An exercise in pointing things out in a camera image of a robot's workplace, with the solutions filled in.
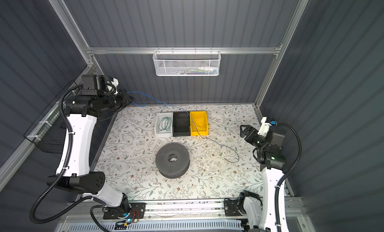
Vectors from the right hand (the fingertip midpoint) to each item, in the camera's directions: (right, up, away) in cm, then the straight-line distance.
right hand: (249, 130), depth 73 cm
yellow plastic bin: (-20, +8, +36) cm, 42 cm away
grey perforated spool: (-41, -20, +18) cm, 49 cm away
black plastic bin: (-38, +1, +43) cm, 57 cm away
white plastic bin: (-48, -4, +29) cm, 57 cm away
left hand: (-55, +15, -3) cm, 57 cm away
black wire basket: (-90, -1, -8) cm, 91 cm away
